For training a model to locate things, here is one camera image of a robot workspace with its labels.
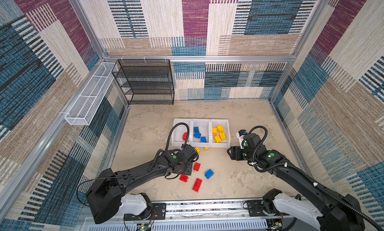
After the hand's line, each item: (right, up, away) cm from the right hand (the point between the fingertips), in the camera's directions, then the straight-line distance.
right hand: (233, 153), depth 82 cm
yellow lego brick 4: (-3, +7, +16) cm, 17 cm away
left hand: (-25, -7, 0) cm, 26 cm away
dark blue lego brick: (-20, +11, +20) cm, 30 cm away
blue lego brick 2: (-19, +7, +20) cm, 28 cm away
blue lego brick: (-13, -12, +2) cm, 18 cm away
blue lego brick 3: (-16, +5, +15) cm, 22 cm away
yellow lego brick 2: (-8, +10, +17) cm, 21 cm away
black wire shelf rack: (-57, +45, +29) cm, 78 cm away
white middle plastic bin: (-17, +7, +19) cm, 26 cm away
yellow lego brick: (-7, +5, +15) cm, 17 cm away
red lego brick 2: (-20, -9, +6) cm, 23 cm away
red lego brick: (-27, -14, +2) cm, 30 cm away
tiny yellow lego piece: (-14, 0, +12) cm, 18 cm away
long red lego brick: (-20, -16, -2) cm, 26 cm away
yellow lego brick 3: (-4, +11, +19) cm, 23 cm away
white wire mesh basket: (-89, +23, +10) cm, 92 cm away
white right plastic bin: (-8, +15, +20) cm, 26 cm away
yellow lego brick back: (-19, -1, +10) cm, 21 cm away
